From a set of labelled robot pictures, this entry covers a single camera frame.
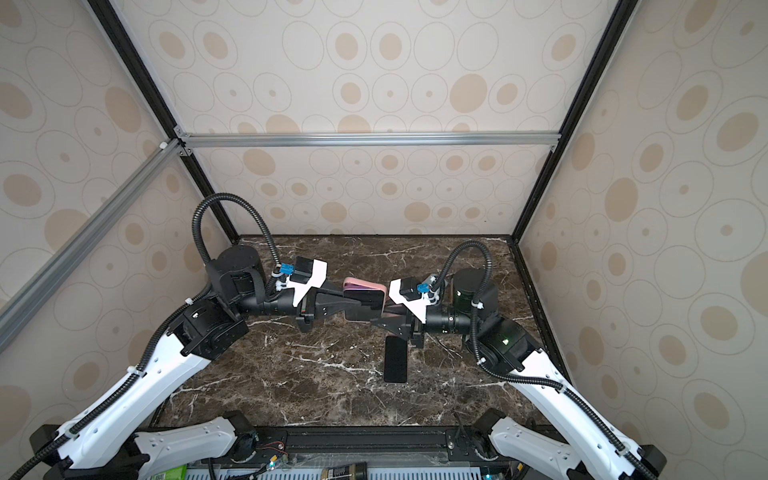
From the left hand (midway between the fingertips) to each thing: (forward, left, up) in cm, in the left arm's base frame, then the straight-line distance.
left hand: (358, 303), depth 50 cm
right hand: (+2, -3, -8) cm, 9 cm away
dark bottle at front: (-21, +3, -39) cm, 44 cm away
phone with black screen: (+6, -7, -43) cm, 44 cm away
